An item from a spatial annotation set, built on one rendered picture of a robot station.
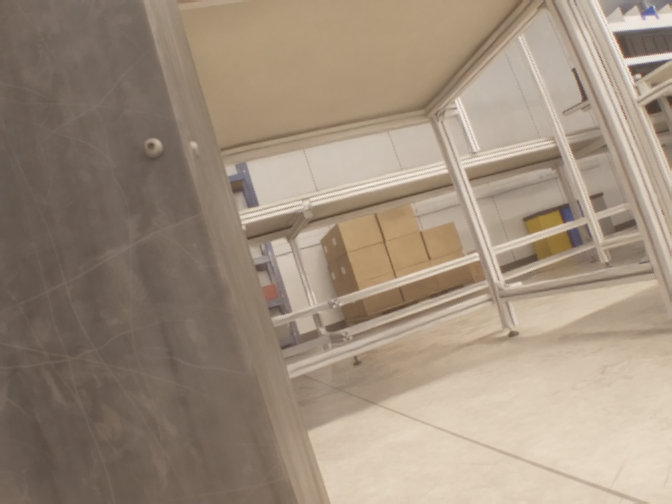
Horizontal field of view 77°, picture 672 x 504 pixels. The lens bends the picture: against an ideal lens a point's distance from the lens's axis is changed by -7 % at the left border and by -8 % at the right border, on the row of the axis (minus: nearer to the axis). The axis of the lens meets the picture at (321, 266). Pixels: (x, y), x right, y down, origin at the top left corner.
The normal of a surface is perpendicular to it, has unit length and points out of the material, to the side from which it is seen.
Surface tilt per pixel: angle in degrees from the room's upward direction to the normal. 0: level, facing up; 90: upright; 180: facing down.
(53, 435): 90
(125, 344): 90
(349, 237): 90
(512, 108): 90
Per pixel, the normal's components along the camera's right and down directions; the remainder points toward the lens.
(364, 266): 0.23, -0.16
